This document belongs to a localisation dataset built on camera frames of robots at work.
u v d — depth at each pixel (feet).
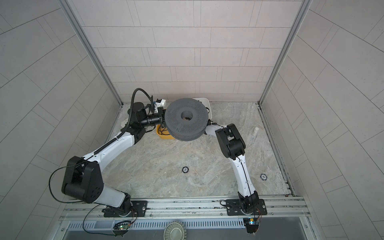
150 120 2.18
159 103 2.38
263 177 2.65
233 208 2.33
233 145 1.96
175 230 2.16
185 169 2.75
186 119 2.38
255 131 3.07
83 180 1.35
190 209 2.37
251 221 2.26
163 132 3.23
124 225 2.10
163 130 3.25
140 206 2.35
